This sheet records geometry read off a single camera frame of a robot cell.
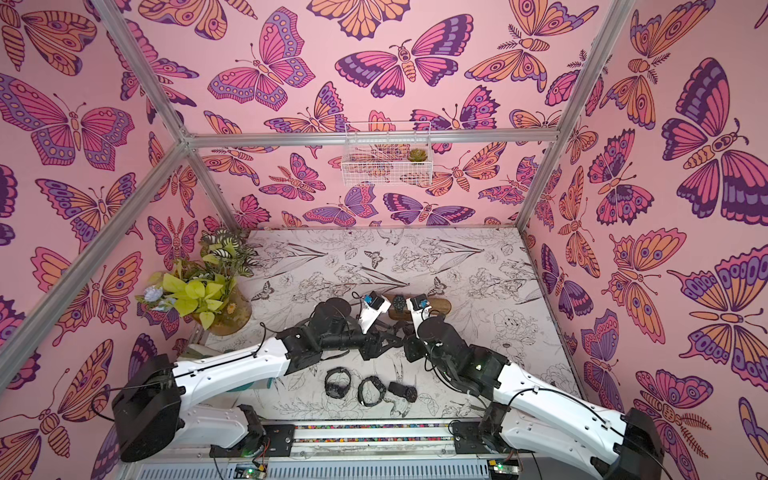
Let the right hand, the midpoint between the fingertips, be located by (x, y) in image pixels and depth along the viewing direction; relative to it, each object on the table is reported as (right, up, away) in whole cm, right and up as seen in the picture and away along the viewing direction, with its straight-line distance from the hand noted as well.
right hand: (405, 325), depth 75 cm
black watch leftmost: (-19, -18, +8) cm, 27 cm away
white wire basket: (-5, +50, +20) cm, 54 cm away
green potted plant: (-50, +10, 0) cm, 51 cm away
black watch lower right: (+1, -19, +3) cm, 19 cm away
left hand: (-2, -2, -2) cm, 3 cm away
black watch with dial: (-2, +7, -8) cm, 11 cm away
